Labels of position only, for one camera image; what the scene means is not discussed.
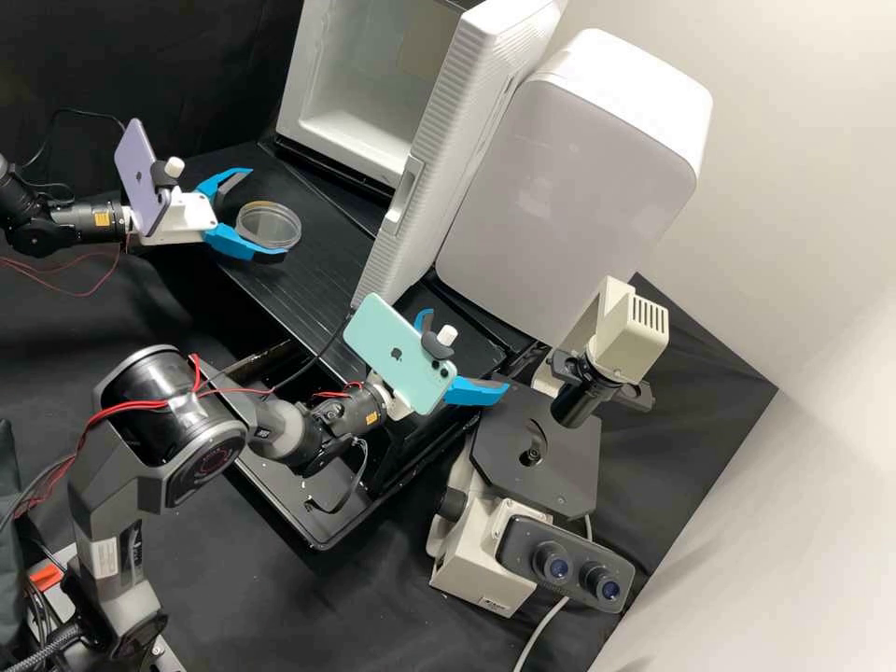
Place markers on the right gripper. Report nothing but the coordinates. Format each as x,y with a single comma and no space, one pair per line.
397,409

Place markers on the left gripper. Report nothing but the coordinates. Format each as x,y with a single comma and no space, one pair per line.
185,217

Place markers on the petri dish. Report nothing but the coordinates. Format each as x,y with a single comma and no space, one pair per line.
269,225

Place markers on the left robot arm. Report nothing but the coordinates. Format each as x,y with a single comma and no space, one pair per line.
84,220

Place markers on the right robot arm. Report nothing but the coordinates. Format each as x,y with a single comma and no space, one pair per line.
175,420

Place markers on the white incubator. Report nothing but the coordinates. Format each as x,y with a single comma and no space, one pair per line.
350,84

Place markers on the incubator door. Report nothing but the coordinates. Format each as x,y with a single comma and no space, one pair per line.
448,140

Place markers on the black platform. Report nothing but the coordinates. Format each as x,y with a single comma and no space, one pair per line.
315,280
329,164

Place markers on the cream microscope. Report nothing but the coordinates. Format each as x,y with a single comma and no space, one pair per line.
476,553

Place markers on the black tray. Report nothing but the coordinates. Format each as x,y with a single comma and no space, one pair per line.
280,490

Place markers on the white box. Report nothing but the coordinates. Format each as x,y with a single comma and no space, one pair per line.
574,182

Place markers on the right wrist camera phone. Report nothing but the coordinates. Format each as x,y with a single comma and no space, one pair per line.
392,350

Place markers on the wrist camera phone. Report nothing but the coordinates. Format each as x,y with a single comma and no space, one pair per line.
392,350
140,175

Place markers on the left wrist camera phone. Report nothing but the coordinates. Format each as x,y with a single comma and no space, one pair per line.
140,175

